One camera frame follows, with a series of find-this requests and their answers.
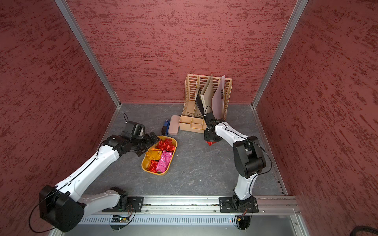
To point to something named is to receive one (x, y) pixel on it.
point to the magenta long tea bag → (165, 160)
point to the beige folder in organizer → (206, 95)
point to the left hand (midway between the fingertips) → (154, 146)
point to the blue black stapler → (165, 129)
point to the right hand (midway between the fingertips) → (210, 140)
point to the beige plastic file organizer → (192, 119)
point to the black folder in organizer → (199, 103)
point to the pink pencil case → (173, 126)
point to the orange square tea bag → (154, 154)
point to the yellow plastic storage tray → (175, 142)
